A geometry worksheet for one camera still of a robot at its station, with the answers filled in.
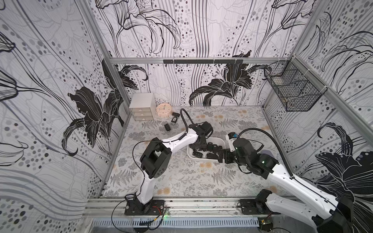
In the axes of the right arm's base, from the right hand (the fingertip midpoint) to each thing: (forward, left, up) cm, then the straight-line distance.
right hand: (221, 151), depth 78 cm
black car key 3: (+8, +1, -13) cm, 16 cm away
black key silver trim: (+34, +31, -14) cm, 48 cm away
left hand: (+9, +13, -10) cm, 19 cm away
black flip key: (+26, +35, -12) cm, 46 cm away
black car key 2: (+10, +5, -14) cm, 18 cm away
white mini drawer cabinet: (+36, +52, -1) cm, 64 cm away
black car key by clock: (+39, +30, -13) cm, 51 cm away
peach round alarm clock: (+42, +39, -11) cm, 58 cm away
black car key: (+4, +13, -13) cm, 19 cm away
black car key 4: (+4, +4, -14) cm, 15 cm away
